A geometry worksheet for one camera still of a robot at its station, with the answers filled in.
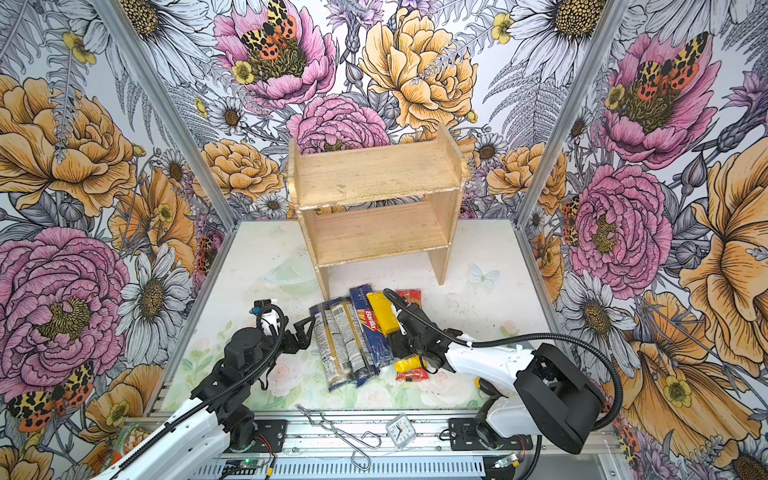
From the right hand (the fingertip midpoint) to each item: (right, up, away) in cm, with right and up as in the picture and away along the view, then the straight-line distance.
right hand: (399, 346), depth 87 cm
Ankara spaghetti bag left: (-18, -4, -3) cm, 18 cm away
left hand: (-26, +7, -5) cm, 28 cm away
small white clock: (0, -17, -13) cm, 21 cm away
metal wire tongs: (-8, -19, -12) cm, 24 cm away
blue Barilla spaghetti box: (-7, +4, +1) cm, 9 cm away
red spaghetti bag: (+4, +12, +12) cm, 18 cm away
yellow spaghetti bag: (-3, +7, +2) cm, 8 cm away
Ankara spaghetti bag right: (-14, +2, +1) cm, 14 cm away
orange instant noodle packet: (-65, -17, -14) cm, 69 cm away
